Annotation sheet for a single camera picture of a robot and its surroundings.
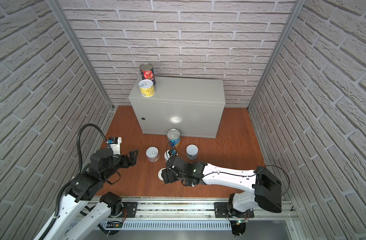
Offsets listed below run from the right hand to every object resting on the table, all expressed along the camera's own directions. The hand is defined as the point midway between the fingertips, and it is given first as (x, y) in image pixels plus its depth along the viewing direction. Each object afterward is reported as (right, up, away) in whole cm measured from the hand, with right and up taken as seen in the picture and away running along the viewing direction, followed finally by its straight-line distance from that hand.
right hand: (168, 173), depth 74 cm
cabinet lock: (-18, +29, +16) cm, 37 cm away
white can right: (+13, +8, +15) cm, 21 cm away
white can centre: (-2, +7, +11) cm, 13 cm away
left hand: (-18, +13, -3) cm, 22 cm away
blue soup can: (+1, +18, +17) cm, 25 cm away
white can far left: (-11, +7, +13) cm, 19 cm away
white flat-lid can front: (-5, -2, +5) cm, 7 cm away
